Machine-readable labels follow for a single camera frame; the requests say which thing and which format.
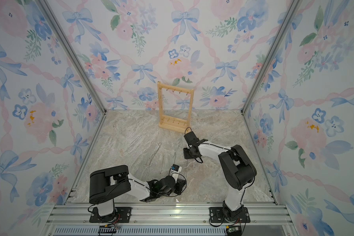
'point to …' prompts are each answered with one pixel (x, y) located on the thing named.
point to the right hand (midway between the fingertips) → (189, 154)
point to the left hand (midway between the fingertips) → (188, 183)
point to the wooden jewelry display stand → (170, 122)
